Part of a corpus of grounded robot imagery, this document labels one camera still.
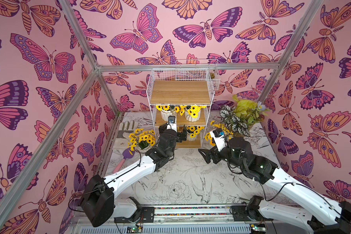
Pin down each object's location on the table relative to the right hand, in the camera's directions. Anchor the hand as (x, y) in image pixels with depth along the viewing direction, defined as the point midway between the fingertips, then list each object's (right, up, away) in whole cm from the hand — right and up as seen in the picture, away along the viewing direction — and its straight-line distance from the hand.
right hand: (207, 143), depth 69 cm
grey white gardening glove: (-53, +5, +39) cm, 67 cm away
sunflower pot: (-35, 0, +16) cm, 39 cm away
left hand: (-14, +9, +9) cm, 19 cm away
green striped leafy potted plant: (+22, +13, +16) cm, 30 cm away
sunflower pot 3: (-4, +5, +18) cm, 19 cm away
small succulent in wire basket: (+8, +41, +25) cm, 48 cm away
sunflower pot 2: (-20, +16, +6) cm, 26 cm away
